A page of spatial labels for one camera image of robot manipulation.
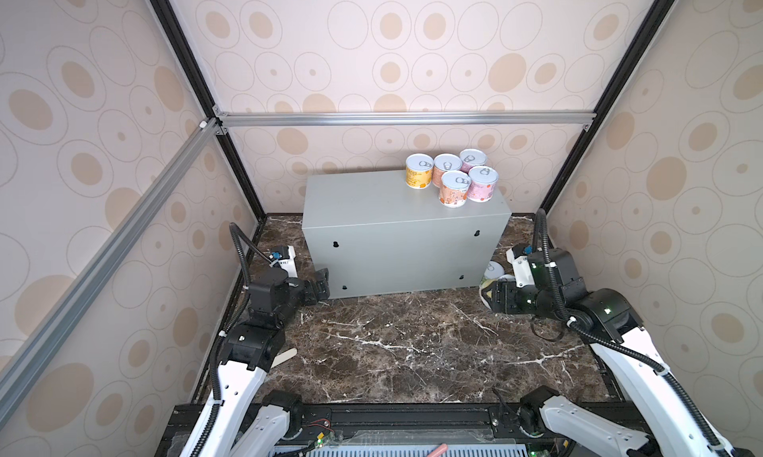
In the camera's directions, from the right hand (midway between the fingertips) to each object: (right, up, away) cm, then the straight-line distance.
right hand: (497, 291), depth 70 cm
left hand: (-42, +5, +2) cm, 43 cm away
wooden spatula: (-56, -22, +16) cm, 62 cm away
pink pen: (-14, -38, 0) cm, 40 cm away
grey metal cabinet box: (-29, +14, +10) cm, 34 cm away
